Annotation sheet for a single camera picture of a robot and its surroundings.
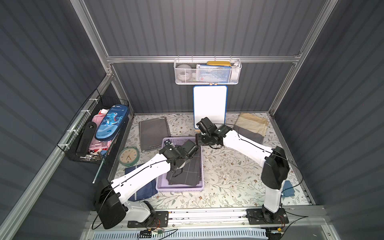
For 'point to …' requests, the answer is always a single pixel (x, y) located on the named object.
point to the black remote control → (86, 139)
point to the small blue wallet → (288, 192)
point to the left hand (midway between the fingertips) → (183, 159)
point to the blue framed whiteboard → (210, 101)
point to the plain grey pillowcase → (152, 132)
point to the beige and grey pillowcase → (252, 127)
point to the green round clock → (128, 156)
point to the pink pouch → (99, 147)
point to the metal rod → (98, 171)
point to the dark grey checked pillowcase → (191, 173)
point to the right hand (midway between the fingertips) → (202, 138)
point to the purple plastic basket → (161, 184)
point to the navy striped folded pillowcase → (149, 191)
